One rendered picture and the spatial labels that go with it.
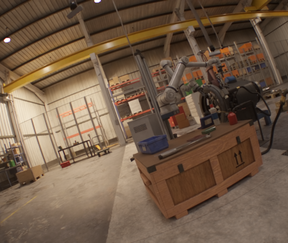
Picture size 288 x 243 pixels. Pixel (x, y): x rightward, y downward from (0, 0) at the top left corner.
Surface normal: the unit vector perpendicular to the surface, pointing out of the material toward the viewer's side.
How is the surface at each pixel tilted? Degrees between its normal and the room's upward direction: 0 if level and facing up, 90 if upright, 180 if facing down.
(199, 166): 90
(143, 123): 90
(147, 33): 90
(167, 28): 90
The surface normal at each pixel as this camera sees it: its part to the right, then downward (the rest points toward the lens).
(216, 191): 0.18, -0.07
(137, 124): -0.33, 0.11
